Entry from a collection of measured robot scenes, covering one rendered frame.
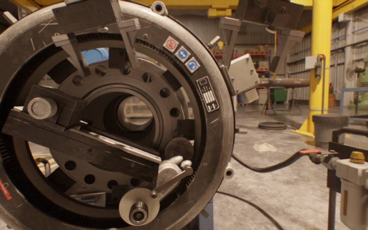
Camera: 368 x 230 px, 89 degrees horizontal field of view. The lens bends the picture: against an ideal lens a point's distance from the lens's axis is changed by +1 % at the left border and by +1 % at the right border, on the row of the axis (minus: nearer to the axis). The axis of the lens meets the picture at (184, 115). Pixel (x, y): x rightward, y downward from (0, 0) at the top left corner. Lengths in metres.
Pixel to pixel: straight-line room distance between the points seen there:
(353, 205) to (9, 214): 1.03
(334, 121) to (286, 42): 2.48
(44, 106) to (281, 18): 0.51
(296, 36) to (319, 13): 3.64
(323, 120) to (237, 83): 2.41
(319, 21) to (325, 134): 1.99
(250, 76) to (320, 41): 3.45
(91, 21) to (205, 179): 0.50
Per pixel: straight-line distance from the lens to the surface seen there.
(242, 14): 0.47
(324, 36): 4.08
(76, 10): 0.50
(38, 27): 0.62
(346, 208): 0.92
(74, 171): 0.74
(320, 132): 3.03
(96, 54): 1.32
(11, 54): 0.63
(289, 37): 0.54
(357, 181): 0.86
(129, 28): 0.46
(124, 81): 0.66
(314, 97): 3.97
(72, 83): 0.70
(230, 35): 0.48
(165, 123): 0.66
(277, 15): 0.45
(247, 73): 0.64
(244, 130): 0.75
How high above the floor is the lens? 0.70
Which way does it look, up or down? 5 degrees down
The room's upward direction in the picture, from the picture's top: 1 degrees counter-clockwise
